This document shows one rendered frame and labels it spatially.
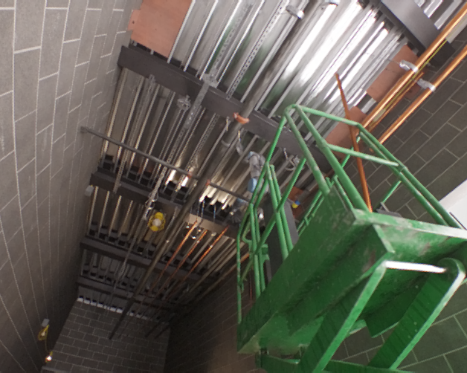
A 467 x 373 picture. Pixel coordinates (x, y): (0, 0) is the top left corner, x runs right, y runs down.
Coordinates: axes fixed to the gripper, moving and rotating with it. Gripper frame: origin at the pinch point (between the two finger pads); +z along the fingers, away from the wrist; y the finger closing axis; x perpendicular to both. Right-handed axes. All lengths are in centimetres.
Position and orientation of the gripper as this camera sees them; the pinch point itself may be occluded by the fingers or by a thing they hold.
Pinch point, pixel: (236, 224)
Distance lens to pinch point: 274.8
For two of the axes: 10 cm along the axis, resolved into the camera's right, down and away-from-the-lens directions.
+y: -8.0, -4.8, -3.7
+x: 6.1, -6.3, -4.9
